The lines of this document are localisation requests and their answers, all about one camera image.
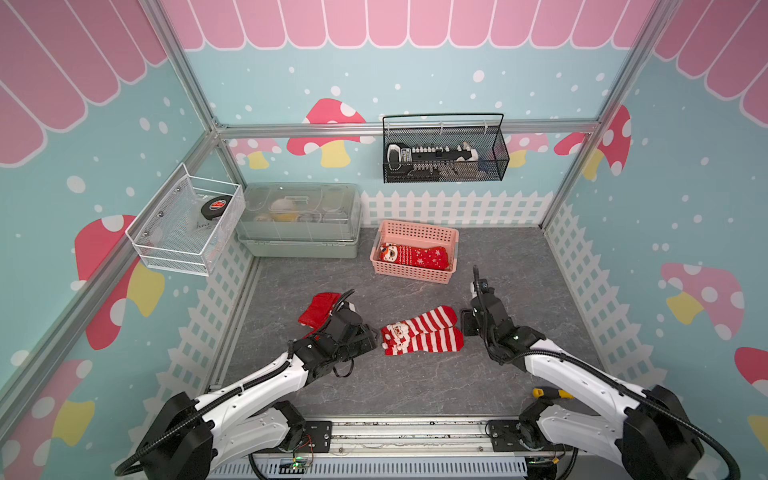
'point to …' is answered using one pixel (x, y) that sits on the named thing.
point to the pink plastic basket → (410, 234)
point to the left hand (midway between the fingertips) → (375, 341)
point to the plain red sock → (318, 311)
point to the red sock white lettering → (435, 258)
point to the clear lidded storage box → (300, 219)
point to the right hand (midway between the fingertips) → (467, 310)
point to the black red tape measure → (215, 206)
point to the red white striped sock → (397, 341)
